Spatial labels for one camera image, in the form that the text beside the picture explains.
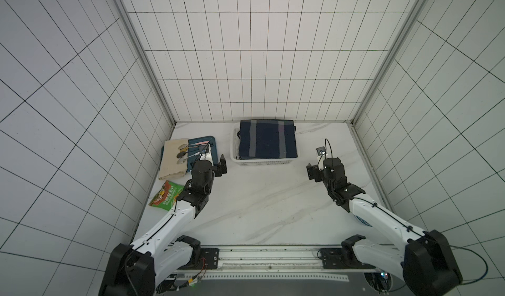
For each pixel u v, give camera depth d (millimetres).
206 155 697
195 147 1008
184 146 1065
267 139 949
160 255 455
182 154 1035
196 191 615
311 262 728
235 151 965
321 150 728
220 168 747
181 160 1010
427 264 390
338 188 630
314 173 764
